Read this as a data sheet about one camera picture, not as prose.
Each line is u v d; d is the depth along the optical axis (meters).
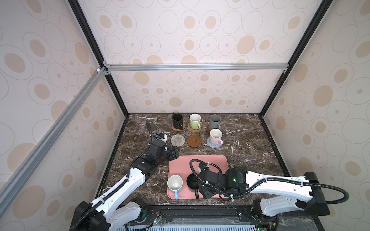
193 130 1.09
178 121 1.05
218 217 0.73
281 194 0.44
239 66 1.71
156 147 0.59
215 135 0.98
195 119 1.06
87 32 0.75
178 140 1.03
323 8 0.69
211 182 0.49
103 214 0.40
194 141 1.03
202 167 0.63
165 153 0.67
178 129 1.09
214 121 1.00
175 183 0.83
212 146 1.00
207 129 1.09
